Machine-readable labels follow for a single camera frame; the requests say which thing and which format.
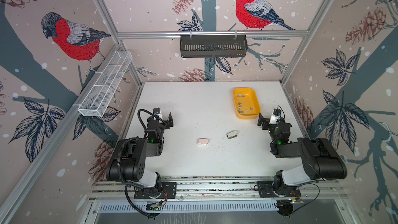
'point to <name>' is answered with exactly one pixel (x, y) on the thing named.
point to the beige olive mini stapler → (232, 135)
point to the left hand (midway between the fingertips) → (161, 113)
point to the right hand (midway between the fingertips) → (268, 115)
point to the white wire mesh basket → (100, 94)
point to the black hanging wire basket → (214, 46)
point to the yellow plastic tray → (246, 103)
